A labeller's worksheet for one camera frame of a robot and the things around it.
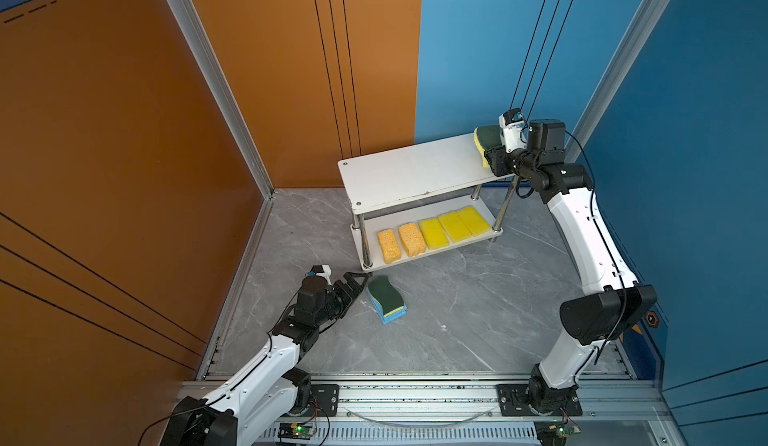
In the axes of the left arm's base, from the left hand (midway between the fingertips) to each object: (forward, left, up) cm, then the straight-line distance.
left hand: (364, 282), depth 83 cm
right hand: (+25, -34, +28) cm, 50 cm away
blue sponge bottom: (-7, -7, -8) cm, 13 cm away
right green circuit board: (-33, -47, -11) cm, 58 cm away
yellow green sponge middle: (-2, -7, -7) cm, 9 cm away
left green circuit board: (-33, +15, -12) cm, 38 cm away
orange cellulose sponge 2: (+16, -14, -1) cm, 21 cm away
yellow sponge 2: (+22, -28, -3) cm, 36 cm away
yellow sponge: (+19, -21, -3) cm, 29 cm away
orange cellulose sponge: (+13, -7, -1) cm, 15 cm away
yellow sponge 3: (+26, -36, -4) cm, 45 cm away
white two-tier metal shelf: (+16, -14, +23) cm, 32 cm away
